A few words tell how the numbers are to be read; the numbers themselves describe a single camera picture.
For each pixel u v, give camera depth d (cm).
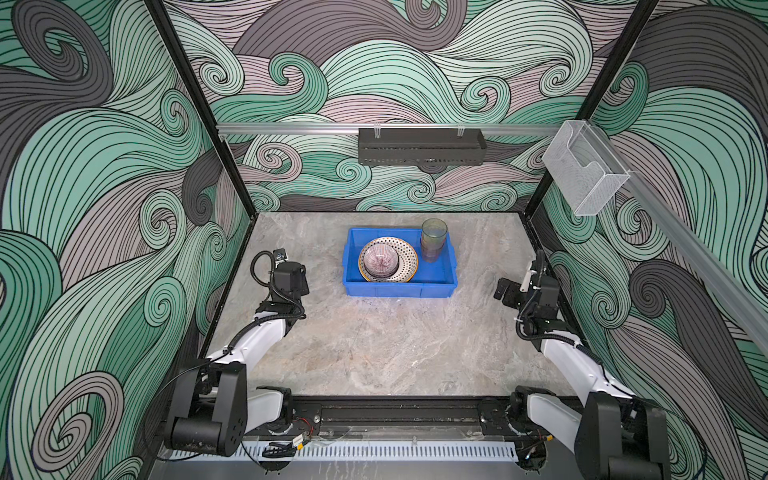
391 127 94
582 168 80
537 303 65
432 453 76
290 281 66
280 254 75
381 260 97
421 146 101
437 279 100
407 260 101
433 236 98
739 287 53
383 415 75
